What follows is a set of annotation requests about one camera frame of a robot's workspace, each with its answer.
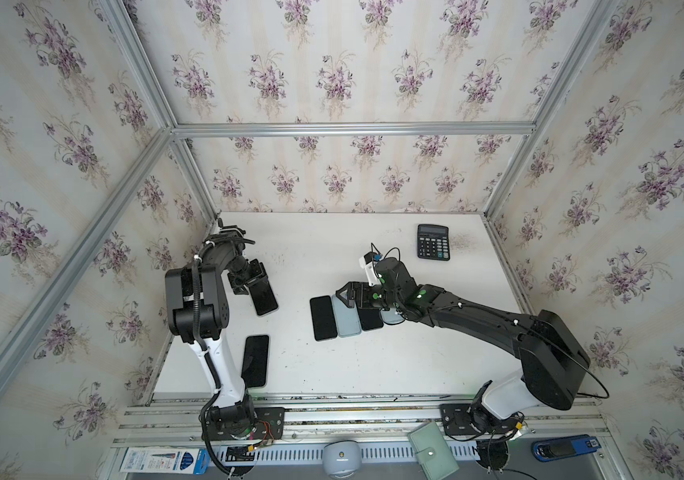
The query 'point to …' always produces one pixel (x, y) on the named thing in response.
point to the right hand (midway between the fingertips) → (343, 296)
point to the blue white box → (190, 462)
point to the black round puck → (493, 453)
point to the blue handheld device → (565, 446)
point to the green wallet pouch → (433, 451)
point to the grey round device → (342, 459)
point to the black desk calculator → (433, 242)
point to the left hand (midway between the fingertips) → (257, 282)
